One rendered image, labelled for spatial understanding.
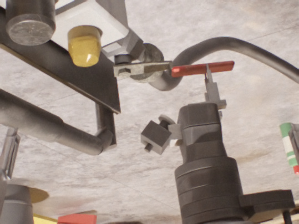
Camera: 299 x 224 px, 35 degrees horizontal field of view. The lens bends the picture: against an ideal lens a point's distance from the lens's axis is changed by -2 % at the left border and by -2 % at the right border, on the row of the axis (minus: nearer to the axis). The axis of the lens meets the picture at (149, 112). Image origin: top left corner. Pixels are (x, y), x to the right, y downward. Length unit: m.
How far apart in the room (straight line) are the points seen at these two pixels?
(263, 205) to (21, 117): 0.27
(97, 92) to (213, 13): 0.81
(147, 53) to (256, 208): 0.27
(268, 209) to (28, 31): 0.31
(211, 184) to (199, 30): 0.97
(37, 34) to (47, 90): 1.21
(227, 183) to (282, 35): 1.10
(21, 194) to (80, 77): 2.14
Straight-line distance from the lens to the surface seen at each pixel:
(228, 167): 0.55
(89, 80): 0.62
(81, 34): 0.54
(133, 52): 0.63
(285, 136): 2.35
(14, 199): 2.67
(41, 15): 0.45
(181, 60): 0.82
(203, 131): 0.55
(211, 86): 0.60
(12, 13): 0.46
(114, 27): 0.55
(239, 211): 0.54
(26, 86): 1.65
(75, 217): 3.51
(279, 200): 0.55
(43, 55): 0.55
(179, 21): 1.40
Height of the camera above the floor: 0.77
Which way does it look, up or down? 23 degrees down
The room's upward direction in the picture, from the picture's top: 171 degrees clockwise
